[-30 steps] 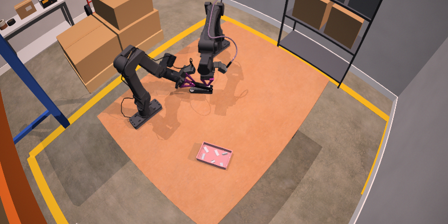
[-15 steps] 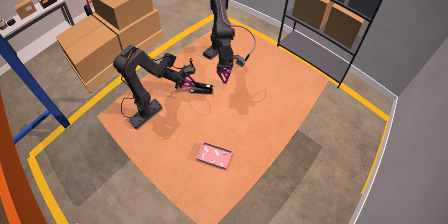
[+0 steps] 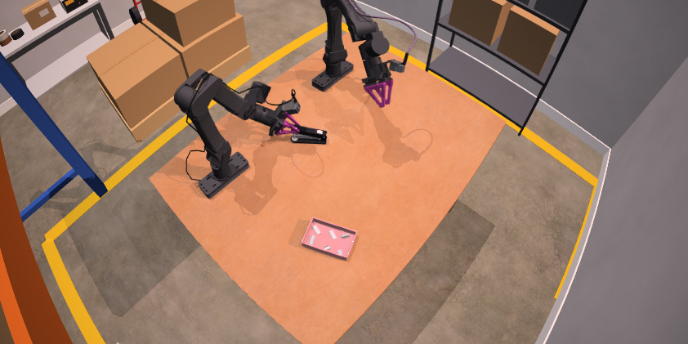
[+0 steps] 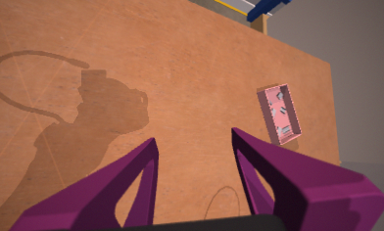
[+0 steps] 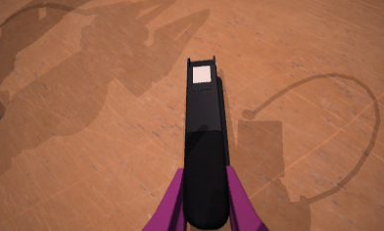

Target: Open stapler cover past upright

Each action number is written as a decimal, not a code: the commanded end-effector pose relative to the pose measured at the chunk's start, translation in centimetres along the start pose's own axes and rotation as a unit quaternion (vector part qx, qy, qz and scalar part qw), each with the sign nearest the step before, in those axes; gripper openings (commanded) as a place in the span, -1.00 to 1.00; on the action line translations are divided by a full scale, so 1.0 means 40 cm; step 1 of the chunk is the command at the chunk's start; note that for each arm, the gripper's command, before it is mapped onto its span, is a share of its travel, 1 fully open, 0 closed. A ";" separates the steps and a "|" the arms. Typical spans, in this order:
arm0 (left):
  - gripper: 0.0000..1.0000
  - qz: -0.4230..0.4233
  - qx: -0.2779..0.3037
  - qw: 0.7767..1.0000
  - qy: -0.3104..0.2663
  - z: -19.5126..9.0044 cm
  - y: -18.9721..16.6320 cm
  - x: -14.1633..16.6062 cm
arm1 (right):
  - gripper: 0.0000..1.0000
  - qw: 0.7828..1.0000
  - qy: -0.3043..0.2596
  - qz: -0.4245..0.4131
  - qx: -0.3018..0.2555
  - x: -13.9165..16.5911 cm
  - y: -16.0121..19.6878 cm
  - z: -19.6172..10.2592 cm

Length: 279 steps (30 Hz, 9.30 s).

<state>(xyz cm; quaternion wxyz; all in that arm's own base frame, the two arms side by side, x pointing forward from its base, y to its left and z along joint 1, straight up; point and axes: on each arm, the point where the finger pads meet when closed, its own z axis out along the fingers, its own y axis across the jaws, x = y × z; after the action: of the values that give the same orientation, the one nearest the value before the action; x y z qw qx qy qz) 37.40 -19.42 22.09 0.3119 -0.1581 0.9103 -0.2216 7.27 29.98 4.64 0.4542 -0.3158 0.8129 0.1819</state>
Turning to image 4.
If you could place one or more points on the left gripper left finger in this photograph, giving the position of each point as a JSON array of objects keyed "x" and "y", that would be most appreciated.
[{"x": 90, "y": 203}]

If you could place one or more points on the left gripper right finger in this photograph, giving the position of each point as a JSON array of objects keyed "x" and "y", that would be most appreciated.
[{"x": 309, "y": 194}]

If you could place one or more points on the pink rectangular tray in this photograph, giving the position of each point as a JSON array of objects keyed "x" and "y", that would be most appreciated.
[{"x": 281, "y": 119}]

